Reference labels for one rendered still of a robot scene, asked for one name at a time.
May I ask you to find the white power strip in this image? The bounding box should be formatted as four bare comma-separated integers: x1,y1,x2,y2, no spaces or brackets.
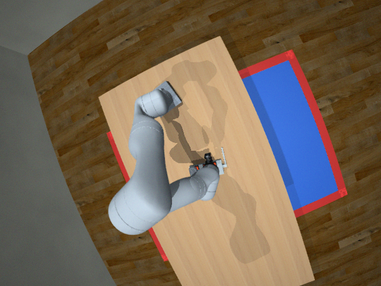
192,147,227,175

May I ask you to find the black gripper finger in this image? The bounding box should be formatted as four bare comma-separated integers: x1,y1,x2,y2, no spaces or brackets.
204,153,214,164

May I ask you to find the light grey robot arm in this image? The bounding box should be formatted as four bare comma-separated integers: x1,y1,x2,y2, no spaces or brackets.
108,88,220,235

